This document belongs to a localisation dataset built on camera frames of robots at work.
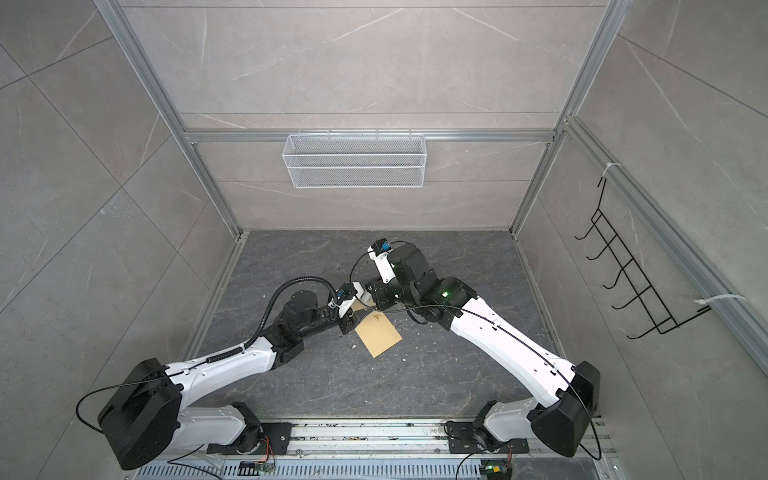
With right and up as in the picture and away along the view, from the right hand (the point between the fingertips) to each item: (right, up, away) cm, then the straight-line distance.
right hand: (371, 282), depth 72 cm
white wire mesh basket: (-7, +40, +28) cm, 49 cm away
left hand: (-1, -3, +5) cm, 6 cm away
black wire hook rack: (+61, -6, -11) cm, 62 cm away
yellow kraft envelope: (0, -18, +21) cm, 28 cm away
